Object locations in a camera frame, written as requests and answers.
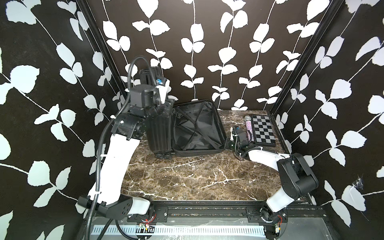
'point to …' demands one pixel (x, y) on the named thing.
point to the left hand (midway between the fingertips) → (170, 98)
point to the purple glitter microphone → (249, 128)
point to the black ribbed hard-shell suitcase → (191, 128)
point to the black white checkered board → (262, 131)
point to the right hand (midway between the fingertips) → (221, 139)
